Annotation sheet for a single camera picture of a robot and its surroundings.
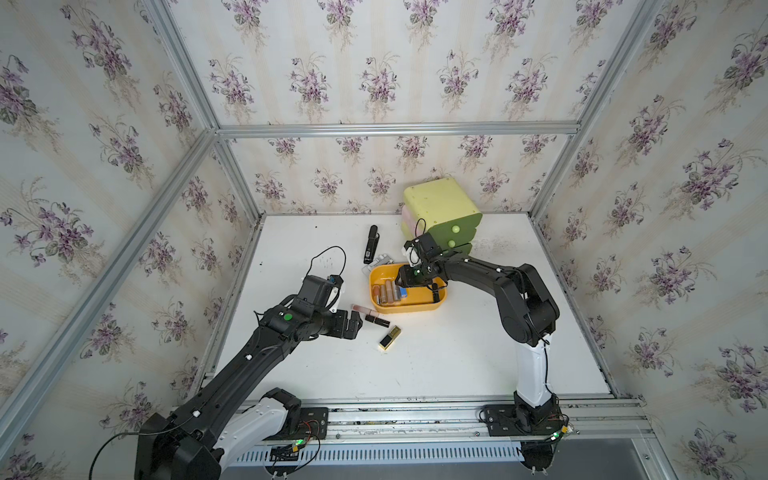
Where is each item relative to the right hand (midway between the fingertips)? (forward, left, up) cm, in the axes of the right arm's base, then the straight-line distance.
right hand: (403, 281), depth 97 cm
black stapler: (+16, +11, 0) cm, 19 cm away
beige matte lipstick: (-3, +5, -1) cm, 6 cm away
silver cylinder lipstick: (-3, +2, -1) cm, 4 cm away
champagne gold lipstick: (-4, +6, -1) cm, 8 cm away
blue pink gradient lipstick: (-2, 0, -3) cm, 4 cm away
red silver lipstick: (-3, +9, -1) cm, 9 cm away
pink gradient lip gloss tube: (-9, +12, -2) cm, 16 cm away
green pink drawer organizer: (+16, -11, +18) cm, 27 cm away
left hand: (-19, +15, +9) cm, 26 cm away
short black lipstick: (-13, +8, -2) cm, 16 cm away
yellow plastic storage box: (-6, -5, -1) cm, 8 cm away
